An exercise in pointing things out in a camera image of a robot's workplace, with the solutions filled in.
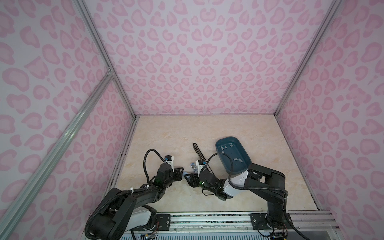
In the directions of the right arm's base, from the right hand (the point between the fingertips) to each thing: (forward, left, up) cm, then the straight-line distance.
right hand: (186, 176), depth 85 cm
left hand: (+6, +3, -1) cm, 6 cm away
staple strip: (+13, -30, -4) cm, 33 cm away
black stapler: (+17, -7, -2) cm, 19 cm away
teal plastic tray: (+23, -29, -3) cm, 37 cm away
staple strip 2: (+22, -22, -4) cm, 31 cm away
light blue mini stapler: (+2, 0, 0) cm, 2 cm away
